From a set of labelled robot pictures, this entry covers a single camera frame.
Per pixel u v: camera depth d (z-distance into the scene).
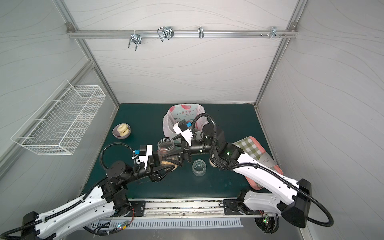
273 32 0.76
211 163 0.88
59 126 0.68
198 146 0.52
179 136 0.58
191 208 0.75
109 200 0.53
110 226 0.70
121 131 0.97
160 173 0.56
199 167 0.86
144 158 0.54
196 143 0.53
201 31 0.78
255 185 0.81
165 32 0.77
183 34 0.78
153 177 0.55
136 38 0.79
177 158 0.49
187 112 0.88
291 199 0.39
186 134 0.51
